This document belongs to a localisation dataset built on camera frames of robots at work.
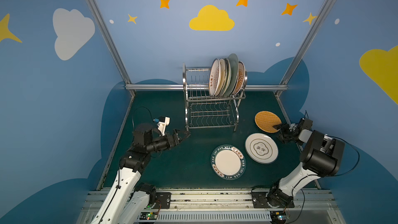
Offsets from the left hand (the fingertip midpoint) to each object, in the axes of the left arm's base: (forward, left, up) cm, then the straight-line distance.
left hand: (186, 137), depth 68 cm
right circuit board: (-27, -44, -26) cm, 57 cm away
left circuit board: (-27, +17, -25) cm, 41 cm away
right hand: (+19, -55, -21) cm, 62 cm away
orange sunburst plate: (+43, -15, 0) cm, 45 cm away
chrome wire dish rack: (+32, -8, -21) cm, 39 cm away
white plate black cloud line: (+7, -44, -26) cm, 51 cm away
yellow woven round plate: (+28, -52, -25) cm, 64 cm away
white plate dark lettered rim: (-2, -22, -25) cm, 33 cm away
